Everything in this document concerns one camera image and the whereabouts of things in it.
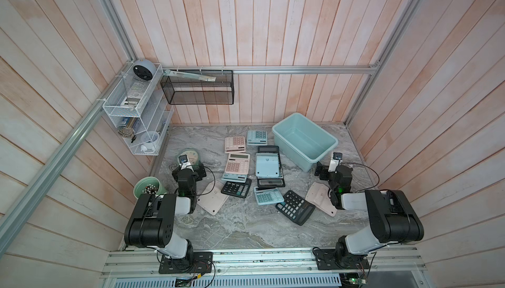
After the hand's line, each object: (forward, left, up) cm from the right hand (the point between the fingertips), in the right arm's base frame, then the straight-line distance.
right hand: (327, 160), depth 95 cm
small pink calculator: (+13, +48, -4) cm, 50 cm away
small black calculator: (-15, +42, -2) cm, 45 cm away
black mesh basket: (+34, +73, +16) cm, 82 cm away
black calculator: (-22, +18, -5) cm, 28 cm away
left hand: (-4, +67, +1) cm, 67 cm away
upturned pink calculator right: (-16, +6, -5) cm, 18 cm away
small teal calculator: (+19, +35, -5) cm, 40 cm away
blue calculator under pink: (-9, +45, -3) cm, 46 cm away
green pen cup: (-20, +77, +11) cm, 81 cm away
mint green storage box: (+18, +9, -8) cm, 22 cm away
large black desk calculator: (-10, +28, -5) cm, 30 cm away
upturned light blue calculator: (-1, +30, -4) cm, 30 cm away
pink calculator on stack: (-1, +45, -3) cm, 45 cm away
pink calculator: (-18, +55, -5) cm, 58 cm away
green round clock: (+6, +70, -4) cm, 70 cm away
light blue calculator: (-18, +30, -2) cm, 35 cm away
